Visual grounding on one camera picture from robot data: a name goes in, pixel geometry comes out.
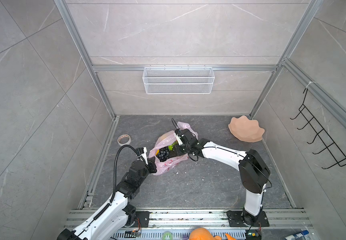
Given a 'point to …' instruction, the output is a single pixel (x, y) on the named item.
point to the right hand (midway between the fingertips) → (175, 147)
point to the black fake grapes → (163, 154)
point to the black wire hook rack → (328, 144)
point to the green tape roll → (170, 235)
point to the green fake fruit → (170, 147)
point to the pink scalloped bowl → (244, 129)
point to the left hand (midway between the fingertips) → (154, 154)
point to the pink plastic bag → (166, 139)
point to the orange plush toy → (203, 234)
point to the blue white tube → (293, 237)
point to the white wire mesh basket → (178, 80)
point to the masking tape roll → (124, 139)
